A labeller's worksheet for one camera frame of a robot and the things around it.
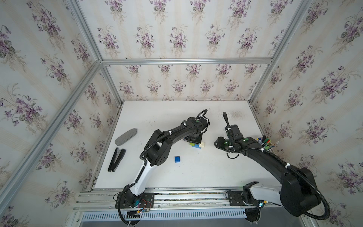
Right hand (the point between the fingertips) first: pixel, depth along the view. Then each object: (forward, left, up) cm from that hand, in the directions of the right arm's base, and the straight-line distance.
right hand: (218, 144), depth 86 cm
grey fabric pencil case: (+7, +62, -4) cm, 63 cm away
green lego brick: (+2, +16, -5) cm, 17 cm away
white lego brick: (+2, +10, -4) cm, 11 cm away
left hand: (+4, +14, -7) cm, 16 cm away
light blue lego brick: (+1, +13, -5) cm, 14 cm away
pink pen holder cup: (0, -28, +2) cm, 28 cm away
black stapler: (-7, +63, -5) cm, 63 cm away
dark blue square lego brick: (-8, +26, -6) cm, 27 cm away
